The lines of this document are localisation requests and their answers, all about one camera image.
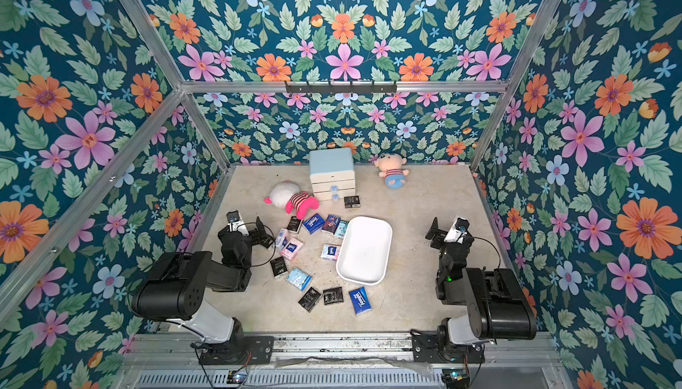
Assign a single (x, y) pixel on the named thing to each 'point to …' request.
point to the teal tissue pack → (341, 229)
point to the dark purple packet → (331, 223)
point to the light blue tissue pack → (298, 279)
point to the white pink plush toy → (289, 195)
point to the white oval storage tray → (365, 250)
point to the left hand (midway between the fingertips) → (246, 219)
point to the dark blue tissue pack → (360, 300)
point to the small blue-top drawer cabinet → (332, 174)
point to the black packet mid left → (278, 265)
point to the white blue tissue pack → (329, 252)
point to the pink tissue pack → (292, 248)
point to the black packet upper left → (294, 224)
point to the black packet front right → (333, 296)
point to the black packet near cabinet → (352, 202)
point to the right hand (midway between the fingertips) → (451, 221)
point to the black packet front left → (310, 299)
